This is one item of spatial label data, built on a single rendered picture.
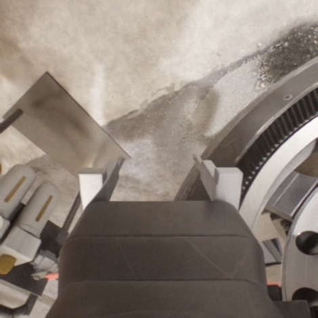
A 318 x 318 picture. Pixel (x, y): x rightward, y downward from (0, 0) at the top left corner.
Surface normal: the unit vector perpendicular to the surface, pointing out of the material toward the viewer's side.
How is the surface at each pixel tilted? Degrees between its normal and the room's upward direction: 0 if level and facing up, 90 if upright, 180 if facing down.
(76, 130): 0
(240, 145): 90
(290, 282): 90
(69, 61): 0
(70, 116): 0
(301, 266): 90
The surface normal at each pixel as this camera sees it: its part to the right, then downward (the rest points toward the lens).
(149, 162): -0.11, 0.65
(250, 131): -0.59, -0.65
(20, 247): 0.80, -0.39
